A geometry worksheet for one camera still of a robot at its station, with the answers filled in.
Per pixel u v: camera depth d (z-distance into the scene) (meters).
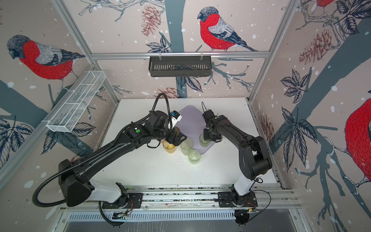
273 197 0.76
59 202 0.43
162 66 0.95
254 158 0.46
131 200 0.73
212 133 0.76
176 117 0.65
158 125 0.57
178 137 0.65
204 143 0.92
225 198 0.73
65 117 0.71
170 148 0.84
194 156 0.88
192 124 1.10
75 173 0.40
